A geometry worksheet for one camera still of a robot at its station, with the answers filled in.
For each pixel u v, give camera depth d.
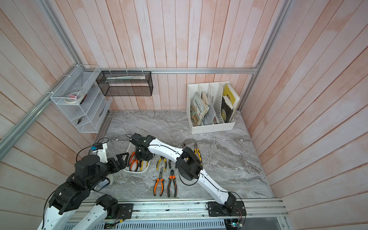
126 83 1.06
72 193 0.44
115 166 0.58
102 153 0.59
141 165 0.88
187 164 0.59
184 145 0.98
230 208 0.63
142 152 0.67
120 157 0.60
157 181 0.82
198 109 1.01
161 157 0.93
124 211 0.73
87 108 0.80
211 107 0.94
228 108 0.94
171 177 0.84
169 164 0.90
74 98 0.69
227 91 0.96
